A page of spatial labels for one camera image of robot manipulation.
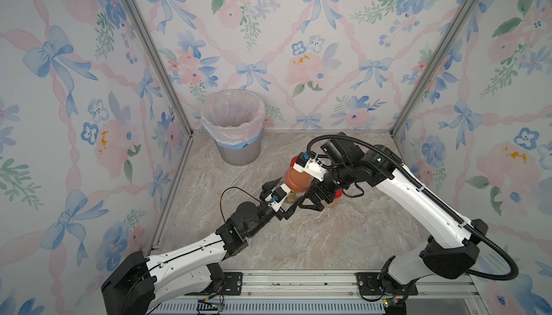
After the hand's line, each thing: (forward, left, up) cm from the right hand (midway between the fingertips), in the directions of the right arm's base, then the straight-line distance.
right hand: (308, 192), depth 66 cm
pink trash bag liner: (+47, +32, -11) cm, 58 cm away
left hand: (+4, +5, -3) cm, 7 cm away
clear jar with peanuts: (+9, -14, -25) cm, 30 cm away
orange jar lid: (0, +4, +6) cm, 7 cm away
